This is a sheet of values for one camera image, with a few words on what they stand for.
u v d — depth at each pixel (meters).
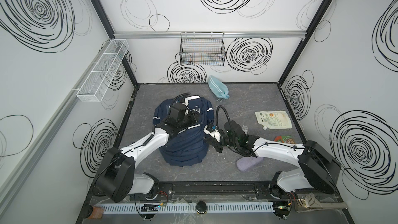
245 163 0.80
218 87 1.15
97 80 0.75
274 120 0.99
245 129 0.94
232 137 0.63
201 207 0.62
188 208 0.64
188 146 0.78
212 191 0.75
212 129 0.68
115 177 0.41
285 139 0.91
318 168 0.43
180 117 0.66
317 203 0.67
